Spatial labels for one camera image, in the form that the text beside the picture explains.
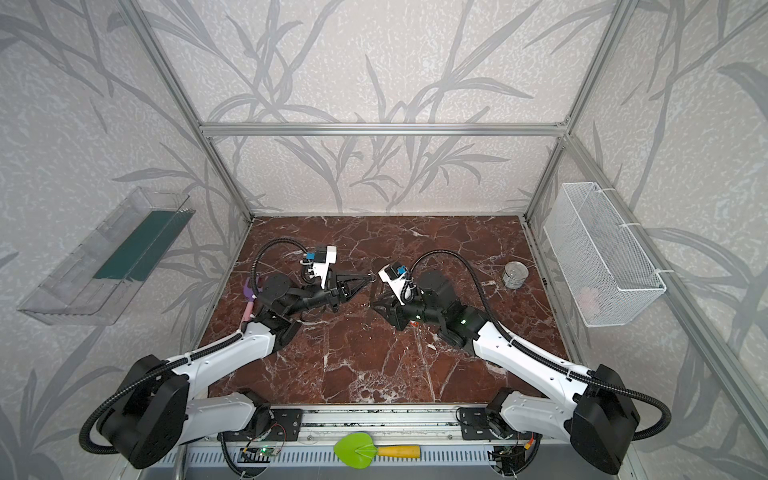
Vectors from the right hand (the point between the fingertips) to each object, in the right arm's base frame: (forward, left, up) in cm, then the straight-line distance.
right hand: (377, 292), depth 73 cm
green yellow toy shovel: (-31, +5, -20) cm, 37 cm away
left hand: (0, +1, +7) cm, 7 cm away
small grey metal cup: (+16, -43, -17) cm, 49 cm away
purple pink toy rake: (+11, +45, -21) cm, 51 cm away
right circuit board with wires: (-30, -32, -26) cm, 51 cm away
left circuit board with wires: (-31, +25, -21) cm, 45 cm away
